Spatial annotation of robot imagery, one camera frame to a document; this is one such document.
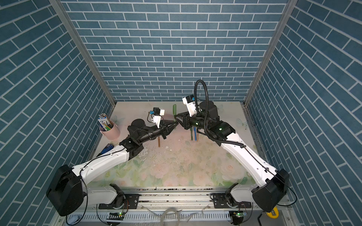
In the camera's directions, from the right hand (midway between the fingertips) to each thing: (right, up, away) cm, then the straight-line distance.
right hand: (178, 116), depth 68 cm
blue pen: (+10, -13, +34) cm, 38 cm away
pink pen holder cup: (-46, -12, +26) cm, 54 cm away
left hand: (+1, -4, +2) cm, 5 cm away
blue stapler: (-48, -21, +23) cm, 57 cm away
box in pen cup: (-48, -4, +20) cm, 52 cm away
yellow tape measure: (+48, -49, +2) cm, 68 cm away
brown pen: (-16, -18, +31) cm, 39 cm away
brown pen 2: (+12, -15, +31) cm, 37 cm away
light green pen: (+8, -13, +34) cm, 37 cm away
